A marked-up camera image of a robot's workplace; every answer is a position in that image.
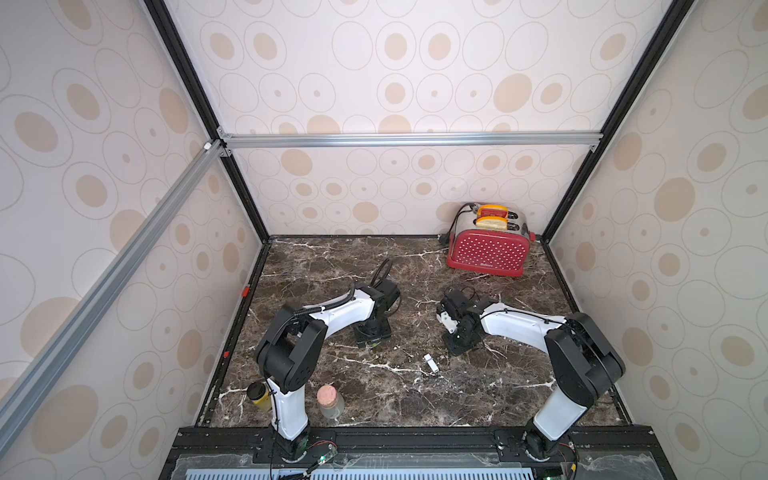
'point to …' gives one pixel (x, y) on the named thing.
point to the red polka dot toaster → (490, 239)
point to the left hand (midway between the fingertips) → (385, 340)
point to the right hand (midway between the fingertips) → (452, 351)
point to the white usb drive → (431, 363)
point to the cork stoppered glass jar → (331, 402)
